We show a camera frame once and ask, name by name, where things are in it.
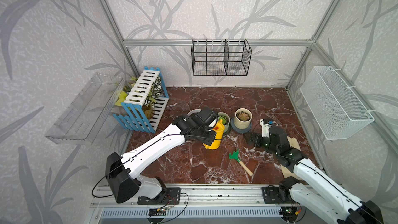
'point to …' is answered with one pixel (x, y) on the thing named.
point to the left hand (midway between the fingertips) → (212, 138)
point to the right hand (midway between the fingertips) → (249, 133)
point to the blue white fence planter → (144, 106)
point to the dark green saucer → (225, 133)
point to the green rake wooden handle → (235, 155)
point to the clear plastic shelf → (80, 123)
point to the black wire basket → (221, 57)
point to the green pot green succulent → (226, 120)
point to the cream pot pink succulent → (242, 118)
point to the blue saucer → (241, 130)
